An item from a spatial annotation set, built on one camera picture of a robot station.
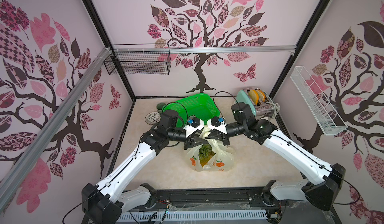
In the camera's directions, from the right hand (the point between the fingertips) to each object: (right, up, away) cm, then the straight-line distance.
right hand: (206, 136), depth 66 cm
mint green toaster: (+35, +12, +24) cm, 45 cm away
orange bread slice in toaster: (+38, +22, +29) cm, 53 cm away
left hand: (-1, -2, 0) cm, 3 cm away
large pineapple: (0, -9, +5) cm, 11 cm away
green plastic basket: (0, +15, +49) cm, 51 cm away
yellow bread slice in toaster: (+33, +21, +29) cm, 48 cm away
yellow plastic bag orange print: (+8, -12, +3) cm, 15 cm away
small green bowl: (-31, +14, +40) cm, 53 cm away
